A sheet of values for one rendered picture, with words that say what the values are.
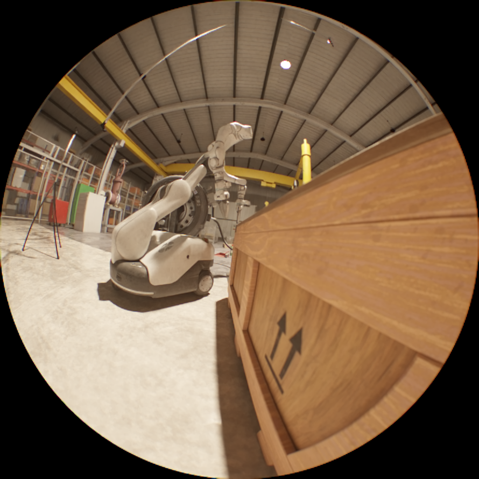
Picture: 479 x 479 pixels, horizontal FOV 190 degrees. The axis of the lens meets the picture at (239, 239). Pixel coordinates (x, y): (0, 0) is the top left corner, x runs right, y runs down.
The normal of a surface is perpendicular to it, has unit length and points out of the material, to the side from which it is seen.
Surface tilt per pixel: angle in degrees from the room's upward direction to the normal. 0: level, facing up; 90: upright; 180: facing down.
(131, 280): 89
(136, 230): 90
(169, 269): 90
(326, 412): 90
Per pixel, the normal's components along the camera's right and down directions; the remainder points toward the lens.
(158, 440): 0.14, -0.99
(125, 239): 0.82, 0.11
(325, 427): -0.98, -0.13
